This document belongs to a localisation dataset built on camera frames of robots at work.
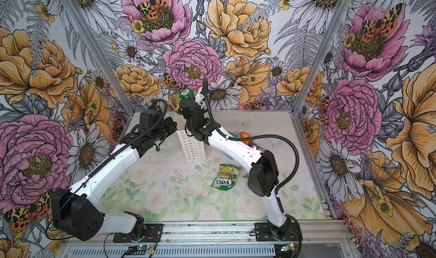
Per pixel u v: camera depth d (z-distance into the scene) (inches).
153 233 28.9
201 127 23.5
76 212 15.7
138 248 28.1
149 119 23.1
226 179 32.8
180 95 30.0
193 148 35.2
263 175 19.3
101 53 36.2
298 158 19.0
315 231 30.2
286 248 28.2
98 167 18.3
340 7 29.8
